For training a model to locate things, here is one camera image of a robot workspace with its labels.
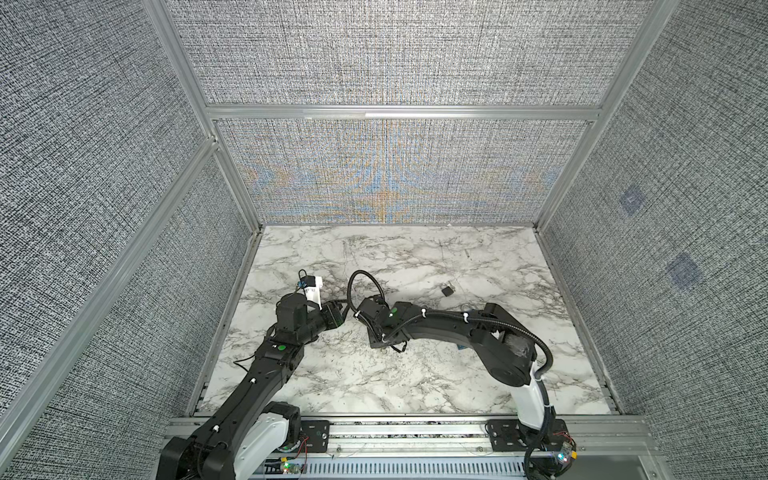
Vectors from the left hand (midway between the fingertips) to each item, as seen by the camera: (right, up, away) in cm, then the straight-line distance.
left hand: (347, 304), depth 81 cm
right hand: (+8, -12, +10) cm, 17 cm away
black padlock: (+31, +1, +19) cm, 37 cm away
